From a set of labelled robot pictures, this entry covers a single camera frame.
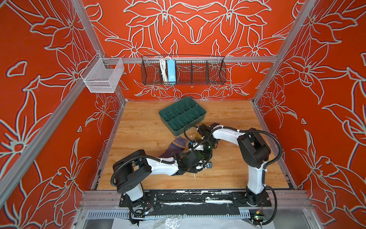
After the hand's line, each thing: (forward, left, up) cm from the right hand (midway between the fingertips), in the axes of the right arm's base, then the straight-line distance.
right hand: (200, 158), depth 88 cm
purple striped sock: (+8, +15, +1) cm, 17 cm away
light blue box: (+44, +17, +34) cm, 58 cm away
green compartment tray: (+32, +11, +5) cm, 34 cm away
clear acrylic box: (+46, +64, +31) cm, 85 cm away
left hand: (-1, +1, +2) cm, 2 cm away
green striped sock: (-1, -3, +10) cm, 11 cm away
